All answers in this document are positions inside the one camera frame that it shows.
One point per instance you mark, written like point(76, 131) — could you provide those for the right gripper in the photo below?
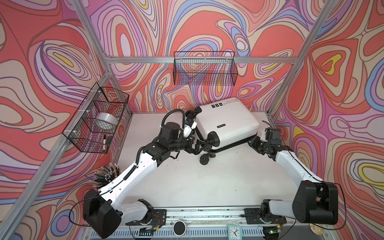
point(253, 142)

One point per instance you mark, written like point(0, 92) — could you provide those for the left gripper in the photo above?
point(194, 150)

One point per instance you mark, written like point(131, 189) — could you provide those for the black white suitcase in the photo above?
point(223, 125)

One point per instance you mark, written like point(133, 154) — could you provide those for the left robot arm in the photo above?
point(103, 209)

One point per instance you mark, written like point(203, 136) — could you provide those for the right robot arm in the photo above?
point(315, 201)

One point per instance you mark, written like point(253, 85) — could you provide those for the black marker pen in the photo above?
point(104, 143)

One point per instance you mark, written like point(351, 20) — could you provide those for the silver tape roll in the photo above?
point(106, 121)

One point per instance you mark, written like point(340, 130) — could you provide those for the red pencil cup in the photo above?
point(105, 175)

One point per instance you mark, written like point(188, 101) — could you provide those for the small teal clock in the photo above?
point(234, 232)

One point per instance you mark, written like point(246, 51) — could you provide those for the beige round sticker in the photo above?
point(316, 230)

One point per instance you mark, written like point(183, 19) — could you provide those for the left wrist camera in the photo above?
point(172, 131)

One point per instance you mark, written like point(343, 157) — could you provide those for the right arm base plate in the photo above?
point(255, 216)

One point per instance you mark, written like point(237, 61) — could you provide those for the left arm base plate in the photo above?
point(156, 217)

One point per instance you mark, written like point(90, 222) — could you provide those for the black wire basket back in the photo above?
point(205, 68)

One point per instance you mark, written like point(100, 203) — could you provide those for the black wire basket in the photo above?
point(82, 131)
point(205, 68)

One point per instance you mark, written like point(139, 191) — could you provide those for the black wire basket left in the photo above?
point(82, 131)

